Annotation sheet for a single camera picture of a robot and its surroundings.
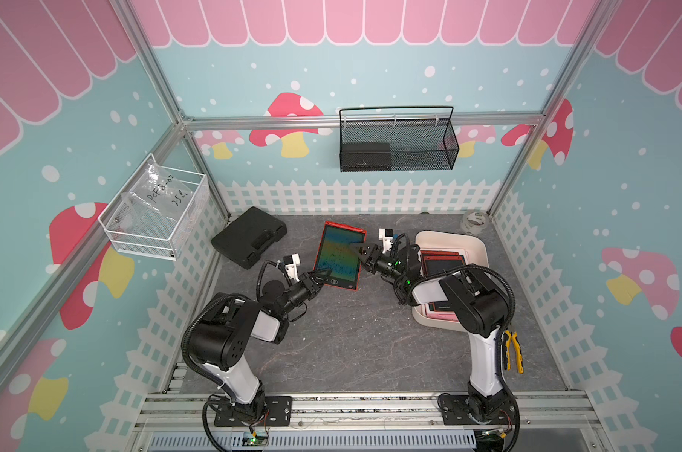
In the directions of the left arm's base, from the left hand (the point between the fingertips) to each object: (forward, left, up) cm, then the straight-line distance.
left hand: (333, 274), depth 85 cm
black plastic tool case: (+22, +34, -9) cm, 42 cm away
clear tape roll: (+35, -56, -12) cm, 67 cm away
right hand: (+8, -5, +3) cm, 10 cm away
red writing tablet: (+14, -36, -13) cm, 41 cm away
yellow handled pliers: (-18, -53, -13) cm, 57 cm away
